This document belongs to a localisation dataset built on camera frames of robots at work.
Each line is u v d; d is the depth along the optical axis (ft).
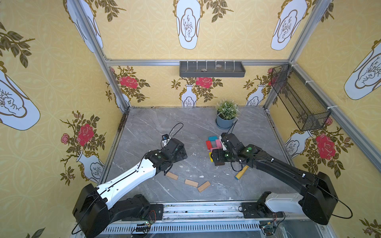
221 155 2.36
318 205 1.31
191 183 2.72
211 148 3.11
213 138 3.35
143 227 2.37
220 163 2.93
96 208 1.25
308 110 2.72
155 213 2.36
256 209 2.41
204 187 2.68
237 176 2.79
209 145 3.29
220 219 2.37
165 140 2.37
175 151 2.02
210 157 2.60
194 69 3.02
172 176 2.81
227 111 3.19
